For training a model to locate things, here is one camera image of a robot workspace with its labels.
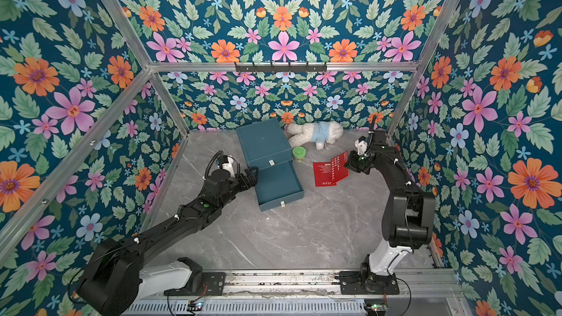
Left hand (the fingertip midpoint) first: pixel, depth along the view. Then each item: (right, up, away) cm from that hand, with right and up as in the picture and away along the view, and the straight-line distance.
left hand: (253, 170), depth 83 cm
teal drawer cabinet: (+4, +10, +3) cm, 11 cm away
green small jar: (+18, +6, +21) cm, 28 cm away
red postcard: (+30, -4, +21) cm, 36 cm away
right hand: (+40, +3, +7) cm, 41 cm away
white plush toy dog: (+28, +16, +24) cm, 41 cm away
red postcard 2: (+36, 0, +10) cm, 37 cm away
